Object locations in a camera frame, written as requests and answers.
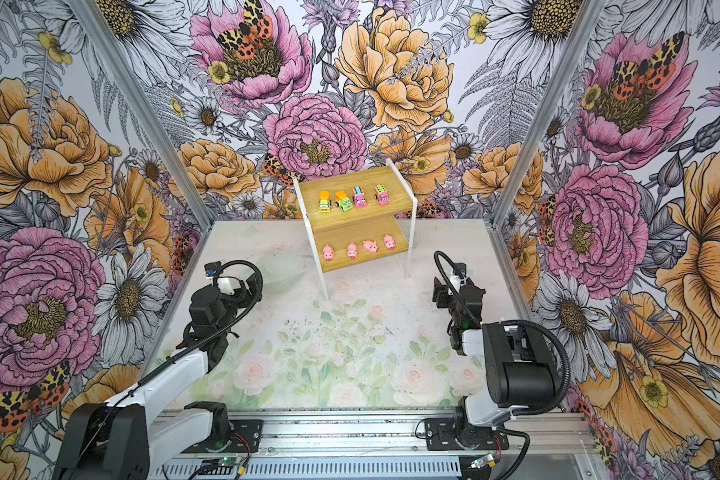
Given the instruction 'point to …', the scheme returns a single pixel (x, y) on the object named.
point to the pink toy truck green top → (382, 195)
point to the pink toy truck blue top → (359, 197)
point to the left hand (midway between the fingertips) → (243, 283)
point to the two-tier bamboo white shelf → (357, 218)
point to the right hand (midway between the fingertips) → (446, 284)
